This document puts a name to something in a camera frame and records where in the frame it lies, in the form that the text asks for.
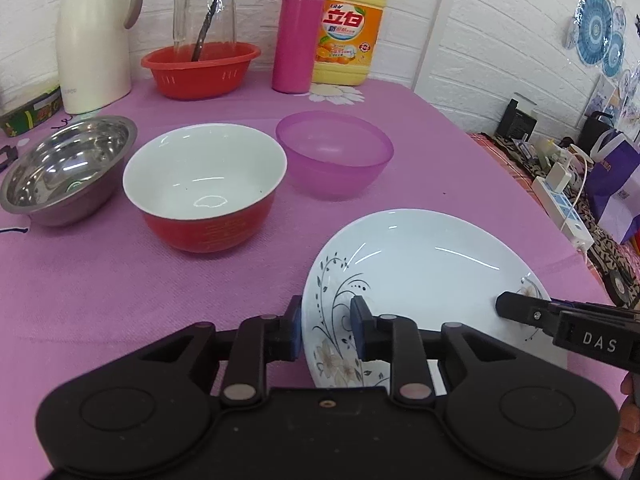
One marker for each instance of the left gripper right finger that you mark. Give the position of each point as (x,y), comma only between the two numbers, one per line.
(397,341)

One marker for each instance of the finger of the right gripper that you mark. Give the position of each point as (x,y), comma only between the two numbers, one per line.
(529,310)

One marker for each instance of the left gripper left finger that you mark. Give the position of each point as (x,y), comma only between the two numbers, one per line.
(252,346)

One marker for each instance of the white floral plate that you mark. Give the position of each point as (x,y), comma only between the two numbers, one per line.
(420,264)

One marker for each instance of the red white ceramic bowl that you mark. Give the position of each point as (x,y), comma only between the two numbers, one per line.
(205,188)

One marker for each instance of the stainless steel bowl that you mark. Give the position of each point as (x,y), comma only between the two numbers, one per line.
(70,174)

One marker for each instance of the right hand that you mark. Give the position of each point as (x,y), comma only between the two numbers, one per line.
(628,441)

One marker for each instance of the white power strip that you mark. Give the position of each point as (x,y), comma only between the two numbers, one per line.
(563,214)

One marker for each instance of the white charger plug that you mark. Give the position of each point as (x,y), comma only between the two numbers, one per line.
(560,175)

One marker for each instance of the purple gift bag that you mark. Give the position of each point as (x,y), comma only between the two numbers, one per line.
(612,186)

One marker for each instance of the black box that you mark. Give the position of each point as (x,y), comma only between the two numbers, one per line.
(516,124)

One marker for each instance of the pink floral tablecloth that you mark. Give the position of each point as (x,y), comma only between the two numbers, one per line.
(76,298)

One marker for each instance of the purple plastic bowl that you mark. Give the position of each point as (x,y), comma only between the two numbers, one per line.
(333,155)

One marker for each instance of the red plastic basket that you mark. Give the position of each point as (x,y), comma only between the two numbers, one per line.
(220,70)

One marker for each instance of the black stirring stick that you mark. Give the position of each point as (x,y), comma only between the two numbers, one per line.
(198,46)

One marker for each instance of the pink thermos bottle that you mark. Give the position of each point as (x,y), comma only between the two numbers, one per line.
(297,37)

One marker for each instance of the yellow detergent bottle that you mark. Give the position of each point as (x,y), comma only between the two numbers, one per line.
(346,40)

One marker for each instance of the cream thermal jug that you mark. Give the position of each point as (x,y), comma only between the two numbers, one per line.
(92,50)

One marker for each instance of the instant noodle cup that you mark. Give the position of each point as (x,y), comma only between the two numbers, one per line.
(28,114)

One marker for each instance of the glass carafe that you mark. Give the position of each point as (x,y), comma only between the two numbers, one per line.
(188,19)

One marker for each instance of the blue wall decoration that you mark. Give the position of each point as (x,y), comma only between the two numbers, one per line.
(596,31)

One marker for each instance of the black plastic frame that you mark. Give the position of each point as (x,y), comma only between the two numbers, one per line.
(7,155)

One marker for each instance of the white cable duct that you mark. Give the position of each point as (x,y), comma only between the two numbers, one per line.
(436,32)

